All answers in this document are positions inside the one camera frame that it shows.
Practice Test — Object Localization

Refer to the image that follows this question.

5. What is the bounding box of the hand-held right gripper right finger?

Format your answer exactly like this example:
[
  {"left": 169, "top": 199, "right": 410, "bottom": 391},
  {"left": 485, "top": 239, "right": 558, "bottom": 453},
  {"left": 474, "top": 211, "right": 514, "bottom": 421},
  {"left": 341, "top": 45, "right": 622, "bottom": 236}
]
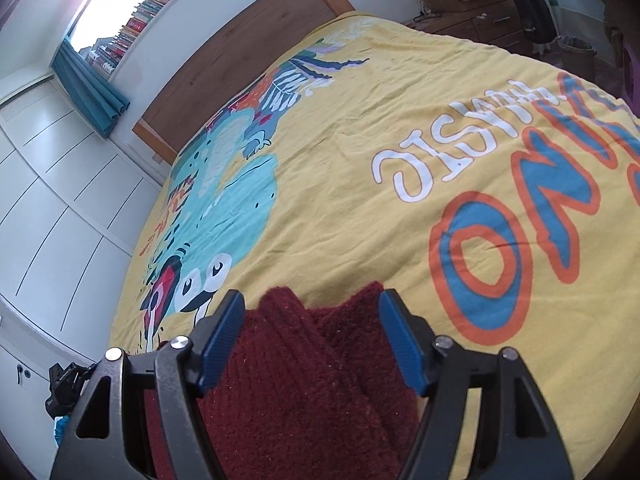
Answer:
[{"left": 378, "top": 287, "right": 576, "bottom": 480}]

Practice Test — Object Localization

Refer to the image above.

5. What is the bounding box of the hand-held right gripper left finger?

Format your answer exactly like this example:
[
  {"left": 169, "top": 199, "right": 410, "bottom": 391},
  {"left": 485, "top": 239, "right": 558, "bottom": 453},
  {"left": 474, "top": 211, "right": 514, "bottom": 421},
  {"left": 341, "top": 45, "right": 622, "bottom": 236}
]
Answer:
[{"left": 50, "top": 289, "right": 247, "bottom": 480}]

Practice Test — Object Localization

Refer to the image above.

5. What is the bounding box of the dark red knitted sweater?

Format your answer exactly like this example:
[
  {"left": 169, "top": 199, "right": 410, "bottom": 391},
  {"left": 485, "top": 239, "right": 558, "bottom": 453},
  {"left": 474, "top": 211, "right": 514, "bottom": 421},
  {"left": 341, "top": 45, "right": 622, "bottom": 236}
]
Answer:
[{"left": 142, "top": 280, "right": 426, "bottom": 480}]

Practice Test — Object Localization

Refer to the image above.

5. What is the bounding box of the white wardrobe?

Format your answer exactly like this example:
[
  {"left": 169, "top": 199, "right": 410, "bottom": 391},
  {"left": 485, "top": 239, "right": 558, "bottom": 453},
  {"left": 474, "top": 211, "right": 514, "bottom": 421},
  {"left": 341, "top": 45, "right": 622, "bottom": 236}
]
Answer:
[{"left": 0, "top": 72, "right": 163, "bottom": 431}]

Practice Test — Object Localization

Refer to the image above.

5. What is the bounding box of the yellow printed blanket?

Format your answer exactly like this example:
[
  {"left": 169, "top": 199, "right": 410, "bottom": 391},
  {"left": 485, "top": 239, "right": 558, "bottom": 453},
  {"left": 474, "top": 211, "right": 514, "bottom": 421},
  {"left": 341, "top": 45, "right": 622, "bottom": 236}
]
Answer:
[{"left": 109, "top": 10, "right": 640, "bottom": 480}]

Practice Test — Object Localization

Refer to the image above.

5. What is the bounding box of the wooden headboard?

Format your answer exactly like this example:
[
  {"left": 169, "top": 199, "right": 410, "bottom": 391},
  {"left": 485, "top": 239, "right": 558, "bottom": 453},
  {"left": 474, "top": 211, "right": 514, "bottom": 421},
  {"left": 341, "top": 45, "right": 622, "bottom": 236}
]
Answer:
[{"left": 132, "top": 0, "right": 353, "bottom": 166}]

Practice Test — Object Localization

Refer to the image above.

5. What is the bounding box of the teal curtain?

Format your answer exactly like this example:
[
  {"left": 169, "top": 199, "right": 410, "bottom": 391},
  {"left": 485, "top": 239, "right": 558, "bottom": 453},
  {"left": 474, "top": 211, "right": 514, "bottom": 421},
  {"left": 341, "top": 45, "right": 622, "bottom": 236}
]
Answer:
[{"left": 51, "top": 37, "right": 132, "bottom": 138}]

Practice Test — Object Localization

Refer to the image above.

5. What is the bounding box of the low wooden nightstand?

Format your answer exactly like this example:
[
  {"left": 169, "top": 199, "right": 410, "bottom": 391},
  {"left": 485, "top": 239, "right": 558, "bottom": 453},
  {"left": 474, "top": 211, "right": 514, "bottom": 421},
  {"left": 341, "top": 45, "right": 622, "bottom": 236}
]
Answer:
[{"left": 405, "top": 0, "right": 531, "bottom": 56}]

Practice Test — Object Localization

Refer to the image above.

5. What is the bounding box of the wicker basket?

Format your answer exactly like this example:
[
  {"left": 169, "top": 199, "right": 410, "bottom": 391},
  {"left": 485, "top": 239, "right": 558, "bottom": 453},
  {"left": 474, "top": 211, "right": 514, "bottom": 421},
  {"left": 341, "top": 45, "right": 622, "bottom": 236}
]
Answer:
[{"left": 556, "top": 35, "right": 598, "bottom": 78}]

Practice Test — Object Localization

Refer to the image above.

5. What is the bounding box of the row of books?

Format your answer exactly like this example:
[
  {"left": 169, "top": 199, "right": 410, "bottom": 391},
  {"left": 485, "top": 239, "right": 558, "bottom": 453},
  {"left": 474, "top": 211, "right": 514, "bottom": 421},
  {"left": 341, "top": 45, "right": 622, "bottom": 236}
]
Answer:
[{"left": 80, "top": 0, "right": 221, "bottom": 81}]

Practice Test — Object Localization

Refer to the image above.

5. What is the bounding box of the purple stool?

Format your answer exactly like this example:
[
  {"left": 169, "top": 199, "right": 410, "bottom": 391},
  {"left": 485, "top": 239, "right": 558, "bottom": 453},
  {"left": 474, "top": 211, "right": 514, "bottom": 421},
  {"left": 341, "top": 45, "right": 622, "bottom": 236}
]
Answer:
[{"left": 620, "top": 40, "right": 640, "bottom": 106}]

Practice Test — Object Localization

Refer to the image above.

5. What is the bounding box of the glass window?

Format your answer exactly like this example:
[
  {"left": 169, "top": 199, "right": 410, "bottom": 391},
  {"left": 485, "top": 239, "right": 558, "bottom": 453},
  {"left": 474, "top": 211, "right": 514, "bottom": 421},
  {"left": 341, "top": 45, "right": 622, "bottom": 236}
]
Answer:
[{"left": 67, "top": 0, "right": 156, "bottom": 51}]

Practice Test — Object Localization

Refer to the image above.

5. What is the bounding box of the black bag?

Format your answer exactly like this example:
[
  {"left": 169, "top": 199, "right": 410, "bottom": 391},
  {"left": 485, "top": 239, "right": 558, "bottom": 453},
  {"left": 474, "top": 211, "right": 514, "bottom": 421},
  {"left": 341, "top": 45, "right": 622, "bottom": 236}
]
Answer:
[{"left": 506, "top": 0, "right": 558, "bottom": 46}]

